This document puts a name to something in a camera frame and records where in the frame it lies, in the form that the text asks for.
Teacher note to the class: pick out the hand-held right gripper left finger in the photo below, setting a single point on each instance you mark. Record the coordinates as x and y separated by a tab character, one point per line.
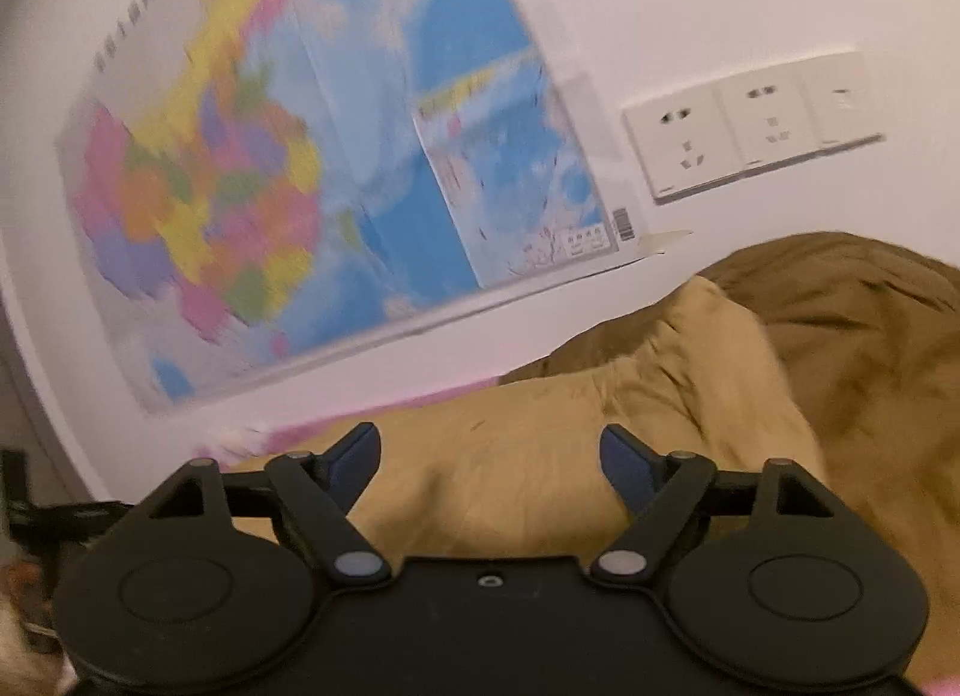
354	462

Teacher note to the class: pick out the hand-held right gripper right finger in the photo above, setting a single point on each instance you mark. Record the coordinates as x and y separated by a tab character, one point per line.
628	465

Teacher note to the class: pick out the tan down jacket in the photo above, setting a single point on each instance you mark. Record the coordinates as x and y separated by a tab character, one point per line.
675	403

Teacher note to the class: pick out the pink floral bedsheet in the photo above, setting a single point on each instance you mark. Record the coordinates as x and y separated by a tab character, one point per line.
360	426

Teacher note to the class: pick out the colourful wall map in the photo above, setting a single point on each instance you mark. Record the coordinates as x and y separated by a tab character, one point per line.
315	163

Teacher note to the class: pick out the white wall socket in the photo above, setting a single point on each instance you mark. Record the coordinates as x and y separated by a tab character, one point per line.
679	141
772	118

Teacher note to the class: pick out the white wall switch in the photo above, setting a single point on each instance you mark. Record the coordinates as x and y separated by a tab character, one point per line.
841	100

